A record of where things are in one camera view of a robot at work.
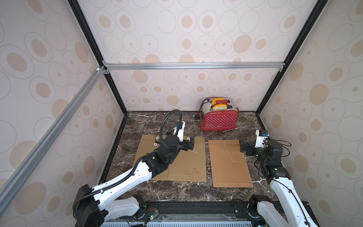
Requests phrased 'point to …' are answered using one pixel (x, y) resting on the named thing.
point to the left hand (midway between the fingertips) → (190, 131)
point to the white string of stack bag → (193, 151)
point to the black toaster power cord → (203, 100)
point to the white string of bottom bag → (226, 150)
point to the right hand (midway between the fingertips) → (247, 141)
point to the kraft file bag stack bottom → (229, 168)
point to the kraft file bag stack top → (190, 165)
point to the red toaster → (219, 114)
